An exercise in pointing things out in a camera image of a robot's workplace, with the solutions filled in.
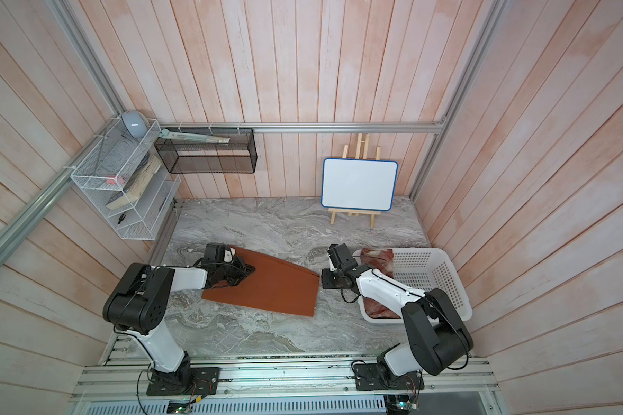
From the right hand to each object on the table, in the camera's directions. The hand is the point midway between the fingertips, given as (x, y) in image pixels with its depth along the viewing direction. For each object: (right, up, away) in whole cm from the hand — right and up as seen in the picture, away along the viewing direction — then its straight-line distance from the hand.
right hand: (326, 276), depth 91 cm
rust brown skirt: (-18, -3, +2) cm, 19 cm away
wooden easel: (+15, +51, +5) cm, 53 cm away
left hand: (-27, +1, +5) cm, 27 cm away
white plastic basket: (+37, +2, +4) cm, 37 cm away
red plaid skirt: (+18, +7, -6) cm, 20 cm away
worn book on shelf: (-61, +31, -12) cm, 69 cm away
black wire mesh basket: (-57, +47, +12) cm, 75 cm away
